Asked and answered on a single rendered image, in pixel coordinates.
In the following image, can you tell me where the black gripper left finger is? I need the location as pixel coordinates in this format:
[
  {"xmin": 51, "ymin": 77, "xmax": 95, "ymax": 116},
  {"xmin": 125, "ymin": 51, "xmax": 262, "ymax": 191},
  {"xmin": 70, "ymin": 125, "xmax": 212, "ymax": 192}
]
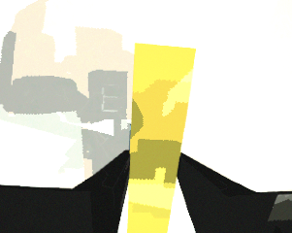
[{"xmin": 0, "ymin": 150, "xmax": 130, "ymax": 233}]

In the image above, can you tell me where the yellow bar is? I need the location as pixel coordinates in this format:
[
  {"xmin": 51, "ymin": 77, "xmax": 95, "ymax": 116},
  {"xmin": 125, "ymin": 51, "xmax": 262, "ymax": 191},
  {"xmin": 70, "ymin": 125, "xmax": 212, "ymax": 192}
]
[{"xmin": 126, "ymin": 43, "xmax": 196, "ymax": 233}]

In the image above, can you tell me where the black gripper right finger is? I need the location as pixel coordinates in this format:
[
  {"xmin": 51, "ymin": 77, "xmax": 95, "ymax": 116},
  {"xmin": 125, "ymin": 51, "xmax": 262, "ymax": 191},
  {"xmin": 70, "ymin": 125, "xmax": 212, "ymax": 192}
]
[{"xmin": 177, "ymin": 152, "xmax": 292, "ymax": 233}]

